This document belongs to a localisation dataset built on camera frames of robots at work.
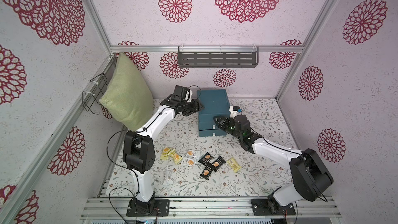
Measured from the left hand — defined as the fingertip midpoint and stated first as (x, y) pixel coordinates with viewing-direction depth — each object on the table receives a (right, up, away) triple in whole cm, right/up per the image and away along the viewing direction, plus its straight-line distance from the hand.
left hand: (200, 108), depth 88 cm
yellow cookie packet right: (+19, -32, -1) cm, 37 cm away
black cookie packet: (+3, -29, 0) cm, 29 cm away
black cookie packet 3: (+3, -35, -5) cm, 35 cm away
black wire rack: (-53, +3, -13) cm, 55 cm away
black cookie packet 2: (+9, -31, -1) cm, 33 cm away
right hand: (+7, -5, -4) cm, 9 cm away
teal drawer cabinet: (+9, +3, +4) cm, 11 cm away
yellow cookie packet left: (-21, -28, +2) cm, 35 cm away
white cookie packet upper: (-4, -27, +2) cm, 27 cm away
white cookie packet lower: (-7, -30, 0) cm, 31 cm away
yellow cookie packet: (-14, -28, 0) cm, 31 cm away
